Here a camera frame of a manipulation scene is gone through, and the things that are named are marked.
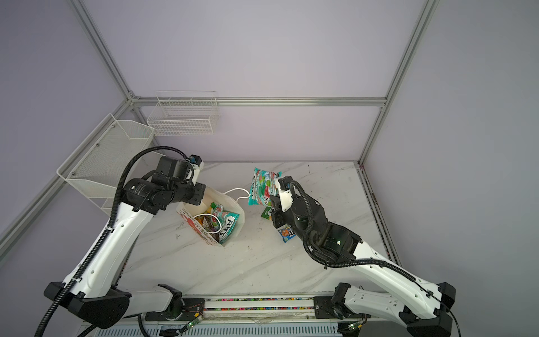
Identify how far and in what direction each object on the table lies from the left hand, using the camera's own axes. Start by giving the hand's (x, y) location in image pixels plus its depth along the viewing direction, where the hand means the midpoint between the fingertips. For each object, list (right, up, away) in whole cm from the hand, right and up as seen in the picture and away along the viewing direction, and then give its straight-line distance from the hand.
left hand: (197, 192), depth 70 cm
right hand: (+25, -1, -7) cm, 26 cm away
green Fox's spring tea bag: (+22, -12, +28) cm, 37 cm away
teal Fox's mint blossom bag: (+23, +2, -6) cm, 24 cm away
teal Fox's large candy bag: (+9, -11, +6) cm, 16 cm away
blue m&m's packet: (+32, -20, +20) cm, 42 cm away
